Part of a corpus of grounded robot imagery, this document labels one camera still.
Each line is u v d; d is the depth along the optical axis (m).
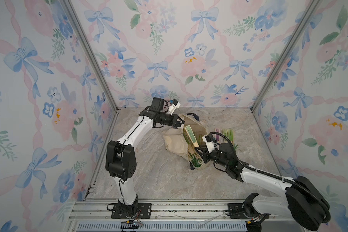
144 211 0.73
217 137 1.03
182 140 0.81
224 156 0.64
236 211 0.73
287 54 0.86
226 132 1.05
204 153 0.72
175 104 0.78
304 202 0.41
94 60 0.90
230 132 1.04
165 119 0.75
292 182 0.45
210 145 0.72
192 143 0.80
